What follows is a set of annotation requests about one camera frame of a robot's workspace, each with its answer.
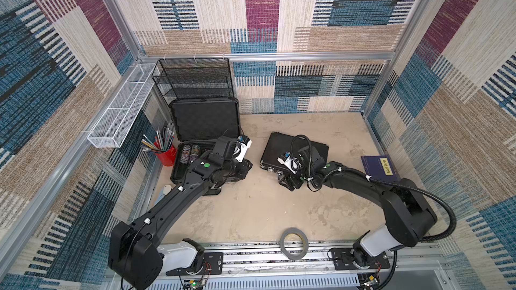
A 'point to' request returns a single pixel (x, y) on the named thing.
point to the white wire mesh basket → (112, 128)
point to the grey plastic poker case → (195, 123)
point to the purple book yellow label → (379, 167)
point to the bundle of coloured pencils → (161, 142)
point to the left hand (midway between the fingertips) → (249, 163)
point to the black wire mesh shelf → (194, 78)
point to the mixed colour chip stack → (186, 150)
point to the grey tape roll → (306, 245)
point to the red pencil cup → (168, 156)
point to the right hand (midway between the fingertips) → (289, 177)
